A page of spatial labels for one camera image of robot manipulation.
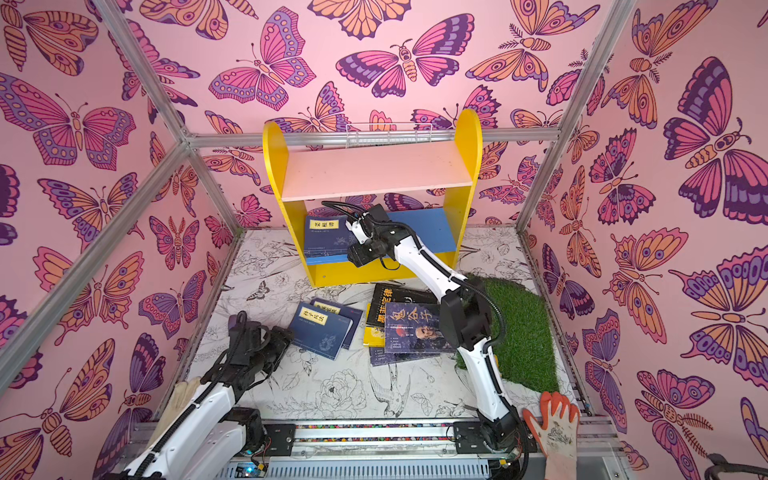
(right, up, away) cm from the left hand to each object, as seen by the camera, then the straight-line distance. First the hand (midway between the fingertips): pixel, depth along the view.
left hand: (292, 334), depth 86 cm
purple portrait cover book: (+36, +2, +1) cm, 36 cm away
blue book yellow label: (+6, -1, +5) cm, 8 cm away
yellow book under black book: (+23, -1, +3) cm, 24 cm away
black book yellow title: (+30, +10, +11) cm, 33 cm away
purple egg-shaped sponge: (-22, +2, +9) cm, 24 cm away
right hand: (+18, +25, +6) cm, 31 cm away
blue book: (+9, +28, +7) cm, 30 cm away
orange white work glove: (+69, -22, -13) cm, 74 cm away
